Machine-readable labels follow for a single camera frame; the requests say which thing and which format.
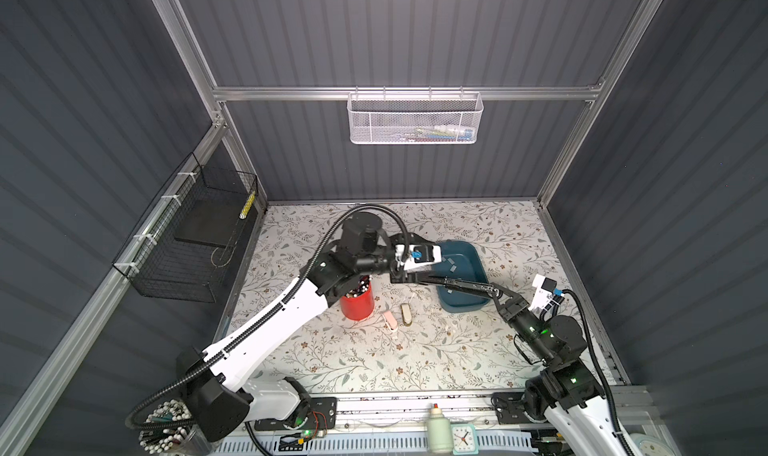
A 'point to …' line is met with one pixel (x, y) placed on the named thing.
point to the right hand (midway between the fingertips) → (493, 290)
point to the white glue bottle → (439, 432)
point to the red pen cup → (357, 304)
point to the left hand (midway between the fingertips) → (432, 248)
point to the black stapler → (466, 285)
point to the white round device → (645, 445)
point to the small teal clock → (464, 439)
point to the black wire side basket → (181, 251)
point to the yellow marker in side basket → (247, 206)
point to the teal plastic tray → (460, 260)
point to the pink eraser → (390, 319)
